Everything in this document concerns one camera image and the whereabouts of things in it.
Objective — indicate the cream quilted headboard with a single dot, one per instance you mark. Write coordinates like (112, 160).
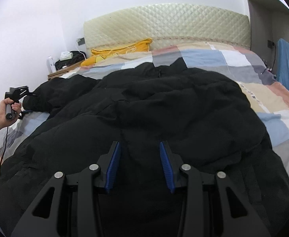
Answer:
(164, 22)

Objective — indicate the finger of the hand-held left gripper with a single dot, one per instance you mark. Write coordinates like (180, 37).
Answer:
(24, 90)

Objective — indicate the grey wall socket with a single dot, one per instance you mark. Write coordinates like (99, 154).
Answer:
(80, 41)

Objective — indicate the person's left hand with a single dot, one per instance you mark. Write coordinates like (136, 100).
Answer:
(2, 113)

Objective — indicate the black wall socket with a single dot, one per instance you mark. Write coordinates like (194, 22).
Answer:
(271, 43)

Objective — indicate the yellow pillow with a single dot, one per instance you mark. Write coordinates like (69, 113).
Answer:
(119, 50)

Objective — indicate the black puffer jacket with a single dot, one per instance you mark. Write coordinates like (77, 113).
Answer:
(159, 108)

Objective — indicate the white tissue box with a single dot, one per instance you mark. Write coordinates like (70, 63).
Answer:
(65, 55)

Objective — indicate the wooden nightstand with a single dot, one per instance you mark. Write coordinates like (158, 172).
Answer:
(60, 72)

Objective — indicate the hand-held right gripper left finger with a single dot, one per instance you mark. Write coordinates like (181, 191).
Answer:
(113, 164)

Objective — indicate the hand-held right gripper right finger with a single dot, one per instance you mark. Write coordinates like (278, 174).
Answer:
(166, 167)

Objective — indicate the black bag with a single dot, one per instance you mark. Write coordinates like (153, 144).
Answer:
(70, 63)

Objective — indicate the white spray bottle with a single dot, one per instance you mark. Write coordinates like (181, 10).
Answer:
(52, 64)

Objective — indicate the patchwork checked duvet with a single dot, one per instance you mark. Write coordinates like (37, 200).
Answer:
(278, 128)

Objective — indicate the blue towel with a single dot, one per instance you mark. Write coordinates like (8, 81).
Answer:
(286, 64)

